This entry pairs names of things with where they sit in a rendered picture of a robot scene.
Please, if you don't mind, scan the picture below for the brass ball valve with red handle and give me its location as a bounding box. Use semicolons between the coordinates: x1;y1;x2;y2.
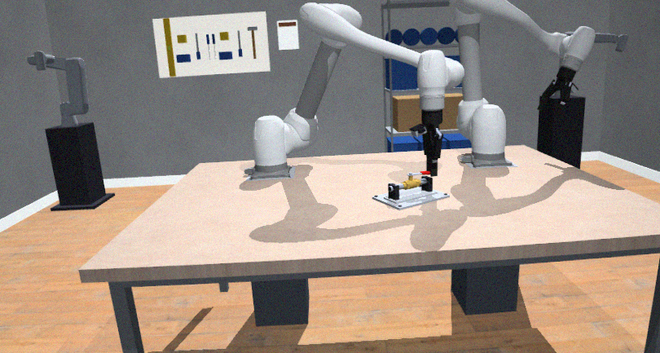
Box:
384;170;438;204

